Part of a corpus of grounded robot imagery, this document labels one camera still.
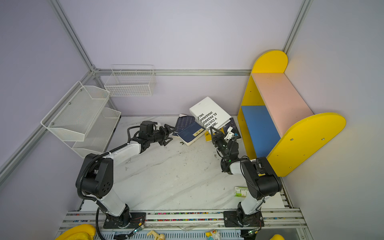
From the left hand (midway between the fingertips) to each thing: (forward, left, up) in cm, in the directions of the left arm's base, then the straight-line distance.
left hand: (175, 132), depth 88 cm
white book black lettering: (+8, -21, +8) cm, 24 cm away
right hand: (-2, -20, +6) cm, 21 cm away
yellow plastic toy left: (-48, +39, -14) cm, 63 cm away
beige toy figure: (-50, +5, -16) cm, 52 cm away
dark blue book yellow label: (+11, -10, -15) cm, 21 cm away
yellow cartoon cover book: (+10, -22, -16) cm, 29 cm away
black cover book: (-4, -34, +7) cm, 35 cm away
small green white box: (-31, -37, -12) cm, 49 cm away
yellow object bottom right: (-50, -50, -14) cm, 72 cm away
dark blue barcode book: (+23, -2, -15) cm, 28 cm away
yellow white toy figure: (-50, -21, -13) cm, 56 cm away
